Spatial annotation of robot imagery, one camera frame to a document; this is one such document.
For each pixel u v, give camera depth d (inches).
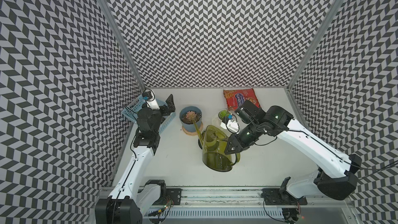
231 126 23.4
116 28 34.5
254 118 19.1
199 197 29.6
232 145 20.8
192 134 37.2
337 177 15.5
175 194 28.5
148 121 21.7
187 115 35.6
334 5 29.7
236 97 42.7
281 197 25.8
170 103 26.7
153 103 25.7
